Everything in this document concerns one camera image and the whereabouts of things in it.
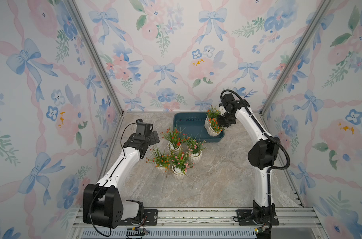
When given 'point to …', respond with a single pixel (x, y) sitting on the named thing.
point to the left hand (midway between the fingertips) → (149, 136)
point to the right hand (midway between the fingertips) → (219, 122)
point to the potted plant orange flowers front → (212, 125)
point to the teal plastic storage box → (192, 124)
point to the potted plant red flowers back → (175, 138)
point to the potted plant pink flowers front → (180, 163)
